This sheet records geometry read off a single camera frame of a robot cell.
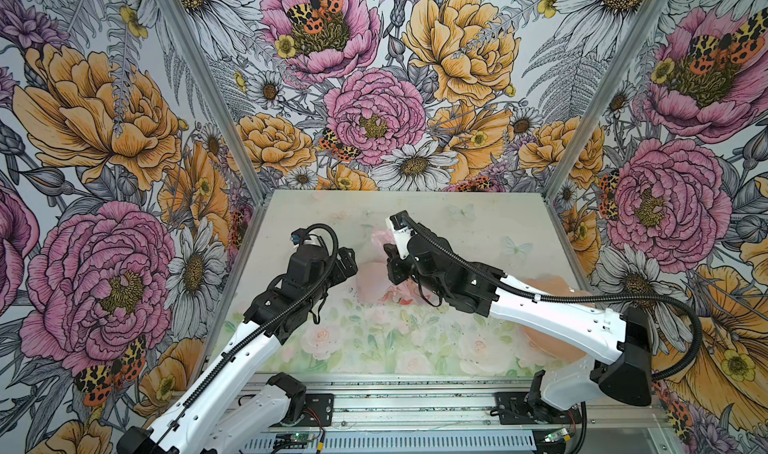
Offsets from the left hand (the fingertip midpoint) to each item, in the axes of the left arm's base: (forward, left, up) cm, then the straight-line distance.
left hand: (339, 268), depth 76 cm
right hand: (-1, -12, +6) cm, 14 cm away
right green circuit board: (-33, -51, -21) cm, 65 cm away
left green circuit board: (-33, +10, -22) cm, 41 cm away
